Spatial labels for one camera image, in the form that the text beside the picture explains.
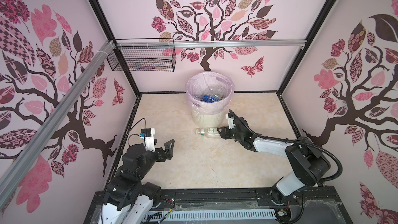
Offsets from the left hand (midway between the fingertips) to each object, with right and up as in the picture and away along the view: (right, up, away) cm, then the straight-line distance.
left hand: (166, 143), depth 68 cm
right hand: (+27, +5, +23) cm, 36 cm away
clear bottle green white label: (+20, +1, +24) cm, 32 cm away
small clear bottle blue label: (+22, +21, +20) cm, 36 cm away
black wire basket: (-20, +49, +27) cm, 59 cm away
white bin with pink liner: (+20, +12, +15) cm, 28 cm away
